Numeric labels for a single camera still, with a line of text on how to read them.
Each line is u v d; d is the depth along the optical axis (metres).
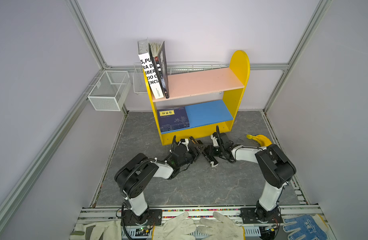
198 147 0.81
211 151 0.87
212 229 0.71
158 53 0.57
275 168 0.50
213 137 0.91
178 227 0.71
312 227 0.71
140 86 0.66
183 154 0.70
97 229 0.69
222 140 0.77
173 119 0.91
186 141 0.85
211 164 0.85
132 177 0.48
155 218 0.74
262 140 0.98
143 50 0.58
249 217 0.74
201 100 1.20
